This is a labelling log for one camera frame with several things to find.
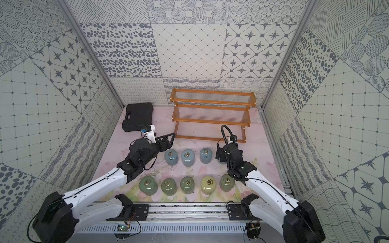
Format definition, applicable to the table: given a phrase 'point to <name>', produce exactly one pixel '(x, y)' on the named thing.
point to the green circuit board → (122, 227)
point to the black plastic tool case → (137, 116)
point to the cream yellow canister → (208, 185)
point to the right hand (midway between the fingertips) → (227, 151)
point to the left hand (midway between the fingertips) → (174, 136)
